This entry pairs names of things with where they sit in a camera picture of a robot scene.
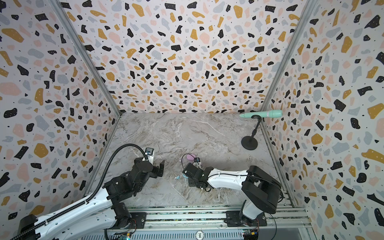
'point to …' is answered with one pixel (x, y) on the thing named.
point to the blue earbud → (178, 177)
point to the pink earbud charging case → (189, 157)
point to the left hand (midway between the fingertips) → (158, 158)
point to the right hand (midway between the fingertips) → (191, 177)
